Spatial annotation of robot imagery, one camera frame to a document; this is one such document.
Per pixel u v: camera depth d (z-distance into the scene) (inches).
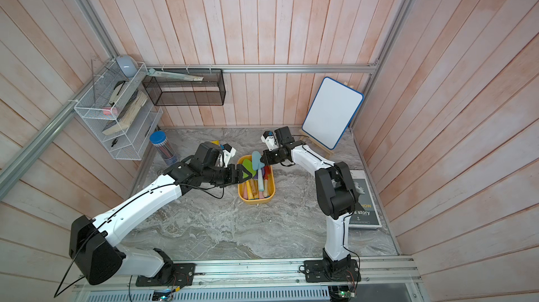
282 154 28.9
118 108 28.8
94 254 15.2
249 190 35.6
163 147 36.4
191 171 22.3
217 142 45.0
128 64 32.2
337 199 20.7
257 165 37.5
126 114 31.4
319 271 28.8
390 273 29.4
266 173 37.5
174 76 35.7
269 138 34.7
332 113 34.5
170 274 27.7
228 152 28.6
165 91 40.9
